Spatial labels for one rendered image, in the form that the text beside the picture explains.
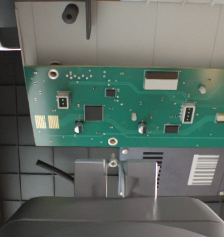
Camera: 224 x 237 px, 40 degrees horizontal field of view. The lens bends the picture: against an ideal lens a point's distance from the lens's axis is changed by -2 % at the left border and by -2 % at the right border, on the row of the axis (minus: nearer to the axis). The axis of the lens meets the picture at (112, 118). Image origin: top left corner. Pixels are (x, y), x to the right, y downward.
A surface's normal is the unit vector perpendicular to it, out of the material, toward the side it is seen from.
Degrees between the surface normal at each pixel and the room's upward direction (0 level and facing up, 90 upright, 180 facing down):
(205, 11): 90
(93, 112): 90
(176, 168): 90
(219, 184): 90
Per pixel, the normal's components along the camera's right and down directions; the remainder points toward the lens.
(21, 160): 0.00, 0.18
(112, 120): 0.00, 0.56
